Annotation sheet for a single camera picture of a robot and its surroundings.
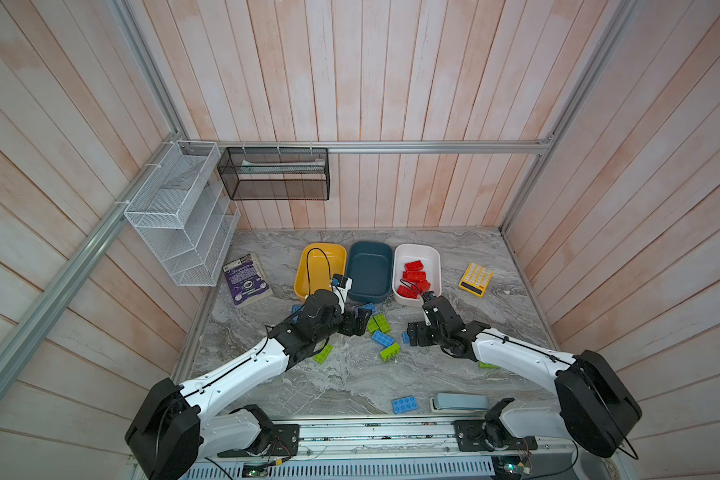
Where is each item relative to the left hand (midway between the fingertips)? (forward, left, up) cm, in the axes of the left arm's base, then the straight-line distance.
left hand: (357, 314), depth 80 cm
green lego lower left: (-5, +10, -15) cm, 18 cm away
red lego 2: (+21, -20, -11) cm, 31 cm away
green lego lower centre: (-6, -10, -13) cm, 17 cm away
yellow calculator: (+22, -43, -14) cm, 50 cm away
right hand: (+2, -19, -12) cm, 23 cm away
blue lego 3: (-1, -15, -14) cm, 20 cm away
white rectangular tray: (+31, -28, -13) cm, 44 cm away
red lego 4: (+16, -17, -14) cm, 27 cm away
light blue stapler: (-19, -27, -13) cm, 36 cm away
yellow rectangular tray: (+29, +14, -15) cm, 35 cm away
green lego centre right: (+4, -8, -14) cm, 16 cm away
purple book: (+20, +39, -13) cm, 45 cm away
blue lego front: (-19, -13, -14) cm, 27 cm away
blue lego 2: (-1, -8, -14) cm, 16 cm away
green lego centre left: (+4, -5, -14) cm, 15 cm away
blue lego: (+11, -4, -15) cm, 19 cm away
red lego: (+27, -21, -14) cm, 37 cm away
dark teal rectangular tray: (+30, -5, -16) cm, 34 cm away
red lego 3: (+18, -23, -13) cm, 32 cm away
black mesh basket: (+51, +29, +10) cm, 59 cm away
